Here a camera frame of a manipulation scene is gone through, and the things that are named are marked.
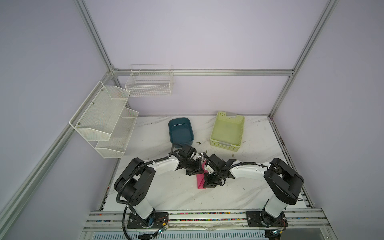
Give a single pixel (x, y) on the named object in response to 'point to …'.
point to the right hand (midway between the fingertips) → (202, 186)
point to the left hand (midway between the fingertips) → (204, 172)
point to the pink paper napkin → (200, 177)
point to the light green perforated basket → (227, 131)
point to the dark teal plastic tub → (180, 132)
